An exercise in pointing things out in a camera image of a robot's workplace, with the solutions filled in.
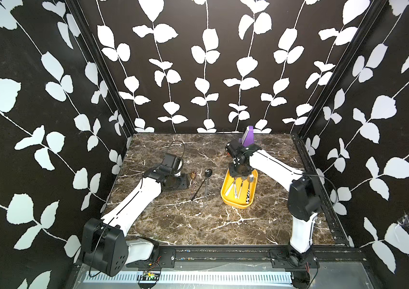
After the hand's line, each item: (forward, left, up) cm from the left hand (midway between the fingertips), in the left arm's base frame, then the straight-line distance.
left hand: (186, 180), depth 83 cm
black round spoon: (+11, -10, -12) cm, 20 cm away
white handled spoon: (+2, -9, -13) cm, 16 cm away
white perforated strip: (-37, -4, -13) cm, 39 cm away
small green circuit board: (-35, +15, -13) cm, 40 cm away
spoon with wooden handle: (0, -27, -12) cm, 30 cm away
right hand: (+6, -23, -3) cm, 24 cm away
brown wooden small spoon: (+11, -2, -13) cm, 18 cm away
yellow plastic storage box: (0, -22, -11) cm, 25 cm away
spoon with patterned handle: (+6, -34, -12) cm, 37 cm away
